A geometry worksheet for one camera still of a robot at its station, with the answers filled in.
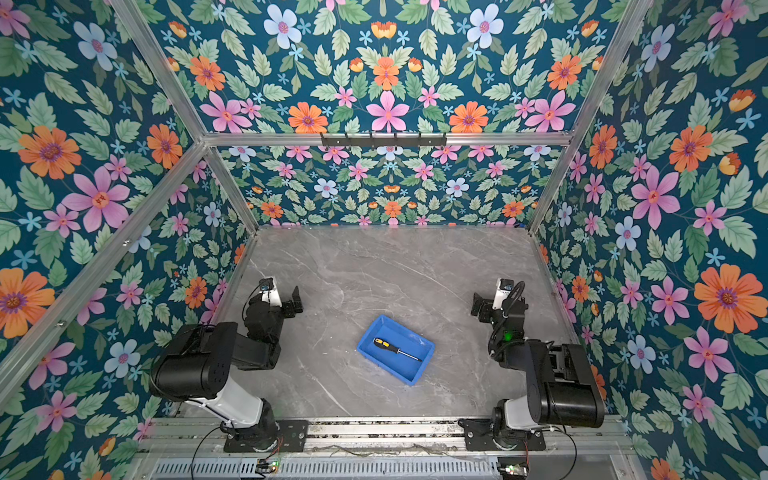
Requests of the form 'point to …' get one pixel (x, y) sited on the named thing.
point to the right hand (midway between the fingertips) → (492, 293)
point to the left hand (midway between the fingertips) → (281, 281)
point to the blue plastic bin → (398, 365)
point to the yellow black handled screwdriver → (385, 344)
